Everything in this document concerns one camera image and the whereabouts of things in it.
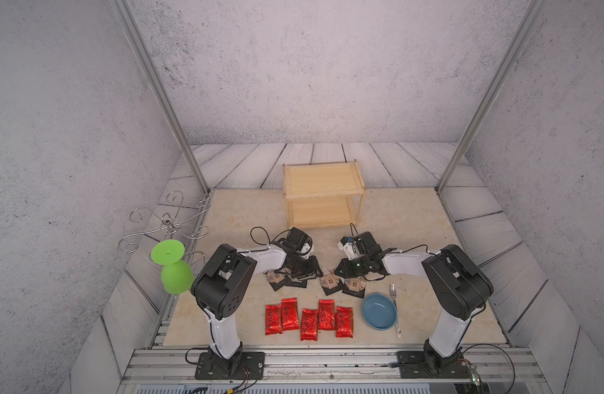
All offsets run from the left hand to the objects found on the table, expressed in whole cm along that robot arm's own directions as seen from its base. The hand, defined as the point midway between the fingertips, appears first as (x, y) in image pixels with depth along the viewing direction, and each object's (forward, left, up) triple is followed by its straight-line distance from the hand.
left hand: (324, 276), depth 90 cm
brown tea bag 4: (-4, -11, -1) cm, 11 cm away
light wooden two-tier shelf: (+23, 0, +19) cm, 30 cm away
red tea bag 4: (-13, 0, 0) cm, 13 cm away
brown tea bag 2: (-1, +10, -1) cm, 11 cm away
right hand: (+2, -5, -1) cm, 5 cm away
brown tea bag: (0, +17, -2) cm, 17 cm away
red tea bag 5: (-16, -5, 0) cm, 17 cm away
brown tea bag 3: (-1, -2, -2) cm, 3 cm away
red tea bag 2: (-15, +12, -1) cm, 19 cm away
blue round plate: (-13, -18, 0) cm, 22 cm away
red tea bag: (-14, +17, -1) cm, 23 cm away
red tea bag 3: (-16, +6, 0) cm, 17 cm away
